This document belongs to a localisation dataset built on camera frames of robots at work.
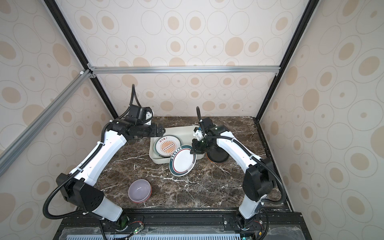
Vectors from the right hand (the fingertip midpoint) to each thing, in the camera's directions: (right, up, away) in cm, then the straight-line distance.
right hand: (191, 151), depth 81 cm
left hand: (-16, +13, -4) cm, 21 cm away
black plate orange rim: (+16, -5, +16) cm, 23 cm away
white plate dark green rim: (-6, -5, +2) cm, 8 cm away
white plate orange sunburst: (-19, +1, +21) cm, 29 cm away
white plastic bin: (-23, -6, +12) cm, 27 cm away
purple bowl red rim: (-28, -22, 0) cm, 36 cm away
